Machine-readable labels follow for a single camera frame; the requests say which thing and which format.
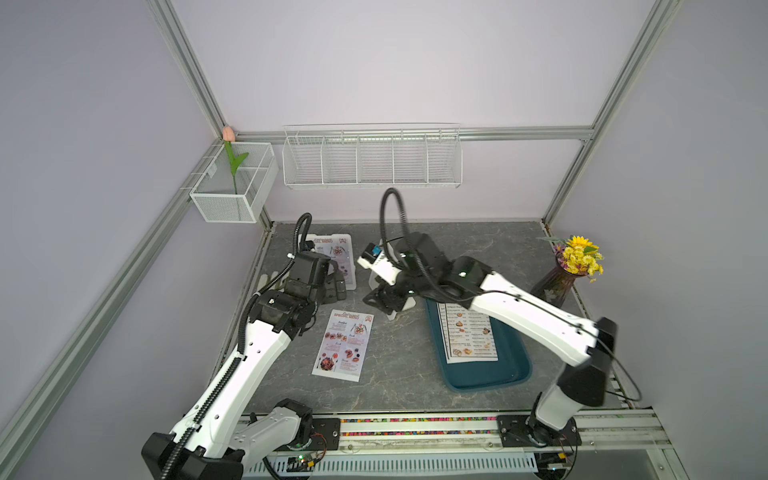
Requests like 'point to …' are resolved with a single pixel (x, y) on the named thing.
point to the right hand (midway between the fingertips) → (371, 287)
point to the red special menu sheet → (343, 348)
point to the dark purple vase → (555, 286)
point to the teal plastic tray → (512, 370)
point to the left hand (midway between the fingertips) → (322, 284)
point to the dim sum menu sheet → (467, 334)
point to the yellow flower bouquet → (578, 255)
